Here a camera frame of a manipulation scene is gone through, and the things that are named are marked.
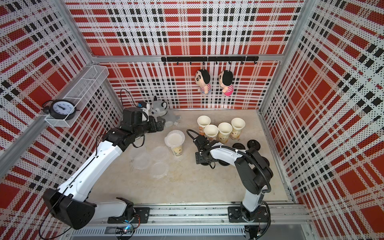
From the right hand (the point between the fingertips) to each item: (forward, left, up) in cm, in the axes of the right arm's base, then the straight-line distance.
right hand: (207, 158), depth 91 cm
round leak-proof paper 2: (+4, +31, -2) cm, 31 cm away
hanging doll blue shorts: (+38, +3, +32) cm, 50 cm away
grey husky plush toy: (+29, +32, +15) cm, 45 cm away
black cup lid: (-3, -10, -2) cm, 10 cm away
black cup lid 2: (+12, -22, -6) cm, 26 cm away
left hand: (+9, +25, +26) cm, 37 cm away
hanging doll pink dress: (+41, -13, +29) cm, 52 cm away
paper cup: (+14, -2, +10) cm, 17 cm away
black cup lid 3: (+12, -32, -4) cm, 35 cm away
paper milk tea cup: (+2, +18, +7) cm, 19 cm away
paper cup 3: (+19, -20, +9) cm, 29 cm away
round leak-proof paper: (+6, +19, +14) cm, 24 cm away
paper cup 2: (+15, -11, +10) cm, 21 cm away
